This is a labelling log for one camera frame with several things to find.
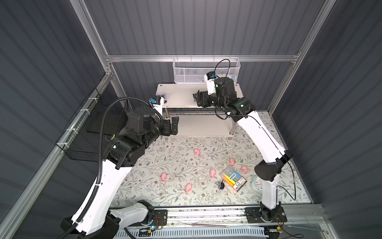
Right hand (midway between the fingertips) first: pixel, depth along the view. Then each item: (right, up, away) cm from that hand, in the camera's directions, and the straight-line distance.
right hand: (201, 95), depth 71 cm
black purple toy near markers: (+11, -47, +8) cm, 49 cm away
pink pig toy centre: (+8, -43, +16) cm, 46 cm away
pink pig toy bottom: (-6, -49, +11) cm, 51 cm away
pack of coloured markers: (+20, -46, +14) cm, 52 cm away
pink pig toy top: (-1, -32, +25) cm, 41 cm away
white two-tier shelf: (-11, +3, +16) cm, 20 cm away
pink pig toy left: (-21, -45, +15) cm, 52 cm away
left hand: (-14, -11, -11) cm, 21 cm away
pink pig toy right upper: (+20, -37, +20) cm, 47 cm away
